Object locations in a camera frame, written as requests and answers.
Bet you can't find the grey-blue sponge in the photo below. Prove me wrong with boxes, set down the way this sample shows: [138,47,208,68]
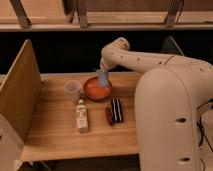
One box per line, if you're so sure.
[98,74,109,87]

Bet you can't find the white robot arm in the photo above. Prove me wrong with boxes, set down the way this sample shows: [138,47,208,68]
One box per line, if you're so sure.
[100,37,213,171]

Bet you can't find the orange ceramic bowl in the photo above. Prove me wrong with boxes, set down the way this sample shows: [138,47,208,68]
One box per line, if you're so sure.
[83,77,112,101]

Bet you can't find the clear plastic cup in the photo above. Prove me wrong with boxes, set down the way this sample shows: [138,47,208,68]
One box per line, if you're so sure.
[64,80,81,102]

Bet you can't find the black white striped eraser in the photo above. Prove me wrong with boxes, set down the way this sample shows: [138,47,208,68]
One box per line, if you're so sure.
[105,98,123,125]

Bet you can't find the small white bottle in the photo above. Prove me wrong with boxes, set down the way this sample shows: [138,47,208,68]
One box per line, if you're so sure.
[76,99,88,133]

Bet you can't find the right dark side panel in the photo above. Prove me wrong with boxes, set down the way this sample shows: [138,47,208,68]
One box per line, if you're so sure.
[161,36,184,56]

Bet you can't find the left wooden side panel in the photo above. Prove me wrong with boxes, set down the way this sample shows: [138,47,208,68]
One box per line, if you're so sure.
[0,39,43,171]

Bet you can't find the wooden shelf rail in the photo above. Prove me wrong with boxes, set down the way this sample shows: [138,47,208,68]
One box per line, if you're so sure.
[0,0,213,32]

